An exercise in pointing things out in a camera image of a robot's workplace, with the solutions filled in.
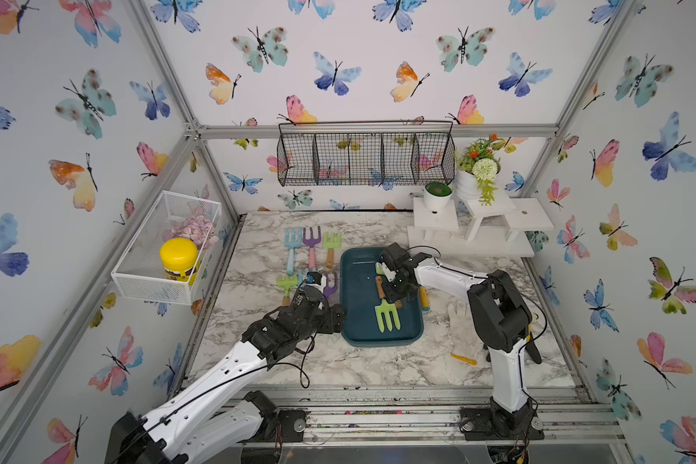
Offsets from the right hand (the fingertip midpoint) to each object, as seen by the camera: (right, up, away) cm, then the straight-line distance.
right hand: (394, 290), depth 97 cm
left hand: (-17, -2, -19) cm, 26 cm away
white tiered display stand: (+29, +21, +14) cm, 39 cm away
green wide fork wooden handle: (-23, +16, +17) cm, 33 cm away
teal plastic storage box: (-11, -2, -2) cm, 12 cm away
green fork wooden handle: (-3, -6, -3) cm, 7 cm away
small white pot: (+14, +31, -1) cm, 34 cm away
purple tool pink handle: (-22, 0, +3) cm, 22 cm away
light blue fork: (-38, +17, +18) cm, 45 cm away
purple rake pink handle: (-30, +16, +17) cm, 38 cm away
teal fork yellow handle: (+10, -3, -1) cm, 10 cm away
